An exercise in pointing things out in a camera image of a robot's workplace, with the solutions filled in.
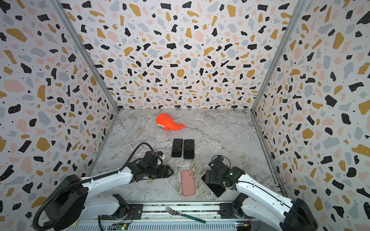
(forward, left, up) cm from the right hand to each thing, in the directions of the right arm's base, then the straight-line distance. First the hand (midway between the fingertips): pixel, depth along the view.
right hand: (210, 175), depth 82 cm
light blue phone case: (+20, +21, -4) cm, 30 cm away
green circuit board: (-24, +45, -4) cm, 51 cm away
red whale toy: (+39, +30, +1) cm, 49 cm away
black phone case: (+18, +13, -5) cm, 23 cm away
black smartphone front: (+20, +21, -4) cm, 29 cm away
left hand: (+2, +23, 0) cm, 23 cm away
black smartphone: (-6, -5, -7) cm, 10 cm away
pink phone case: (-1, +13, -6) cm, 14 cm away
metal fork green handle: (-17, +21, -4) cm, 28 cm away
